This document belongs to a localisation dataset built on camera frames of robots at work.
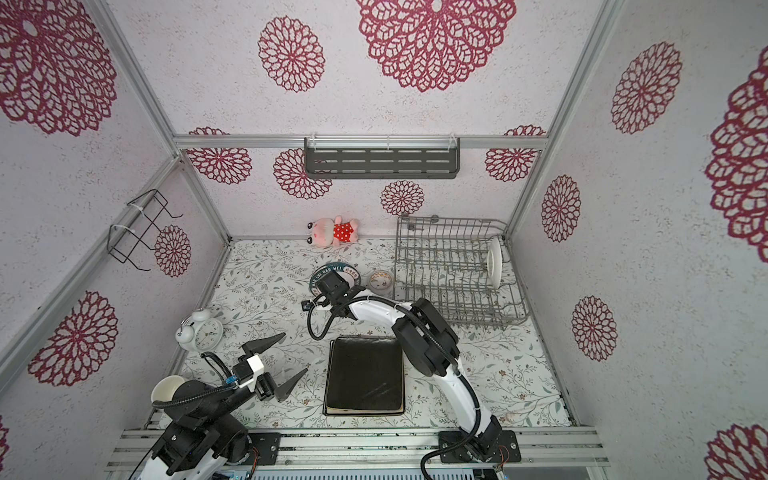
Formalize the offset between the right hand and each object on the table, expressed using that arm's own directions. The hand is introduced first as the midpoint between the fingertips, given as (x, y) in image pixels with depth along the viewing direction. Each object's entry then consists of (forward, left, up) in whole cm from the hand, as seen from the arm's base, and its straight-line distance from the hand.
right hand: (340, 284), depth 98 cm
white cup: (-34, +43, -2) cm, 55 cm away
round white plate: (+8, -2, -4) cm, 10 cm away
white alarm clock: (-20, +36, +3) cm, 42 cm away
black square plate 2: (-28, -10, -6) cm, 30 cm away
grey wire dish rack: (+16, -43, -9) cm, 47 cm away
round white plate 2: (+7, -50, +4) cm, 51 cm away
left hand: (-31, +4, +15) cm, 35 cm away
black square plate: (-37, -11, -3) cm, 38 cm away
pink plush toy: (+26, +9, -1) cm, 27 cm away
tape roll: (+7, -13, -7) cm, 16 cm away
